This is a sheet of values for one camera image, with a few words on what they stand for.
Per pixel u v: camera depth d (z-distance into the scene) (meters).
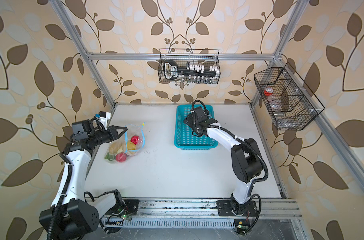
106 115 0.68
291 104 0.73
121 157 0.85
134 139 0.87
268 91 0.81
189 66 0.81
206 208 0.75
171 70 0.83
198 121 0.71
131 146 0.82
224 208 0.72
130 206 0.75
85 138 0.58
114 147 0.92
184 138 1.02
